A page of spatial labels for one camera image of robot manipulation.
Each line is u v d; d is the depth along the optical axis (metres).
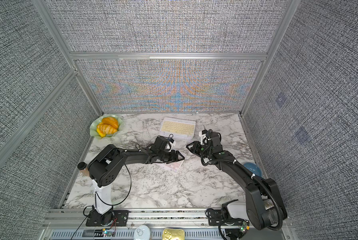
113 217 0.73
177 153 0.84
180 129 1.06
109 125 1.03
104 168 0.51
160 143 0.77
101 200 0.49
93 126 1.06
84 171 0.82
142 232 0.65
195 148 0.75
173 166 0.90
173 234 0.66
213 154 0.65
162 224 0.73
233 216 0.61
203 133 0.79
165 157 0.81
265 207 0.42
